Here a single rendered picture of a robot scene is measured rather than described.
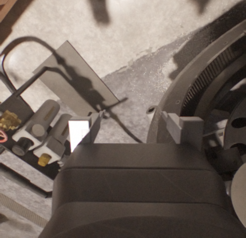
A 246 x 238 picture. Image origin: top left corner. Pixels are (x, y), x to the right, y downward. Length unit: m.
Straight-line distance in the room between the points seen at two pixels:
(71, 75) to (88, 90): 0.12
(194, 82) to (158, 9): 0.46
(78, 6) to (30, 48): 0.34
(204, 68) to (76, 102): 0.80
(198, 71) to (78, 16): 0.61
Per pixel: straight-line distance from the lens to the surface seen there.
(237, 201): 0.26
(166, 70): 0.94
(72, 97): 1.11
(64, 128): 0.81
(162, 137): 0.38
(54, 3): 0.96
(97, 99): 1.07
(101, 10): 0.89
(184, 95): 0.45
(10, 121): 0.73
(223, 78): 0.55
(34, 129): 0.71
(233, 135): 0.49
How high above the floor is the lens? 0.85
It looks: 50 degrees down
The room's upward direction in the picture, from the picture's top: 168 degrees counter-clockwise
